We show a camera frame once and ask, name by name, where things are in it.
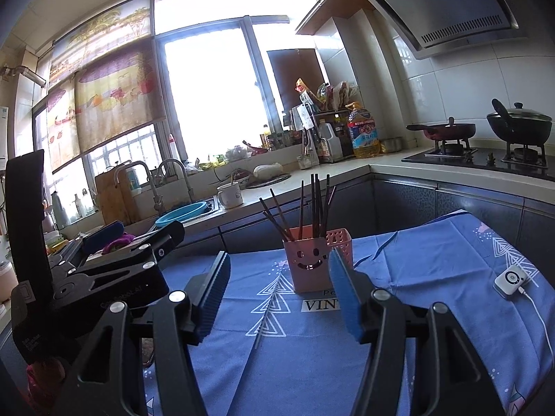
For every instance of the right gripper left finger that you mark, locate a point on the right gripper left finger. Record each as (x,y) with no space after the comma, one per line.
(107,378)

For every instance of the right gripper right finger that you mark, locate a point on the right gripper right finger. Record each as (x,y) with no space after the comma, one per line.
(450,377)

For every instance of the magenta cloth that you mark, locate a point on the magenta cloth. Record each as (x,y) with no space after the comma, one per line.
(124,240)

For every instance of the wooden cutting board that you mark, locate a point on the wooden cutting board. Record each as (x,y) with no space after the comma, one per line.
(114,199)

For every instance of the small white device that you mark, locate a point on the small white device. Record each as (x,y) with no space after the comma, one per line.
(509,281)

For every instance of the blue plastic basin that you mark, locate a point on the blue plastic basin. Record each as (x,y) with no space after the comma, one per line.
(182,214)

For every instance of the blue patterned tablecloth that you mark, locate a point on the blue patterned tablecloth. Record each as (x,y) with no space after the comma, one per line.
(314,367)

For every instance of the right chrome faucet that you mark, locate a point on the right chrome faucet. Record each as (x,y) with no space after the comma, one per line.
(171,170)

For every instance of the stainless steel sink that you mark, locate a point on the stainless steel sink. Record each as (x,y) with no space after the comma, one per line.
(213,206)

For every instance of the dark chopstick on table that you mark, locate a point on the dark chopstick on table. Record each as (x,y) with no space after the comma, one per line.
(268,325)

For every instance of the white ceramic mug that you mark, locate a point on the white ceramic mug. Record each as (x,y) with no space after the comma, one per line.
(230,195)

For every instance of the pink perforated utensil holder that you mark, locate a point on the pink perforated utensil holder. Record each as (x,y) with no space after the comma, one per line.
(307,257)

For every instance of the patterned window blind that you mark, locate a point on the patterned window blind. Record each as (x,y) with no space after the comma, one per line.
(103,83)

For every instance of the black gas stove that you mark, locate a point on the black gas stove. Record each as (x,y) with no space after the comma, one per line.
(522,161)

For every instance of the white radish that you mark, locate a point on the white radish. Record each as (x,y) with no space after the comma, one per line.
(268,171)

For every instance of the red frying pan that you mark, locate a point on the red frying pan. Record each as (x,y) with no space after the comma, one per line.
(451,131)

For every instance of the white plastic jug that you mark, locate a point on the white plastic jug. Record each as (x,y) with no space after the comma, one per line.
(330,150)

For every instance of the black wok with lid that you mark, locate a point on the black wok with lid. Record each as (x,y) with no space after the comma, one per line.
(518,125)

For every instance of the yellow cooking oil bottle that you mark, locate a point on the yellow cooking oil bottle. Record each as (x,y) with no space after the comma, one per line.
(362,131)

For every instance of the snack packages on rack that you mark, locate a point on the snack packages on rack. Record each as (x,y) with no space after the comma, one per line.
(327,97)

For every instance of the steel range hood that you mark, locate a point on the steel range hood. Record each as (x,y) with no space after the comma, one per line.
(433,27)

